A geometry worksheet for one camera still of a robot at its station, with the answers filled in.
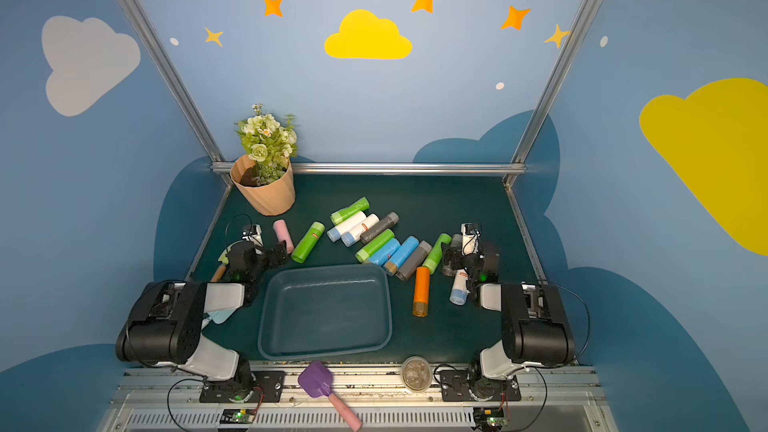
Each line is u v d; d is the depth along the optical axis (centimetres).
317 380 74
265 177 98
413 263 96
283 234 101
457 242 99
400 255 96
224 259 96
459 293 88
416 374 72
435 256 97
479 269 73
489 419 71
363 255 96
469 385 74
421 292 88
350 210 108
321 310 88
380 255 96
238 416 72
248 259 76
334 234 101
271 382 75
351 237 101
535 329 46
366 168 127
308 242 99
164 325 46
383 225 104
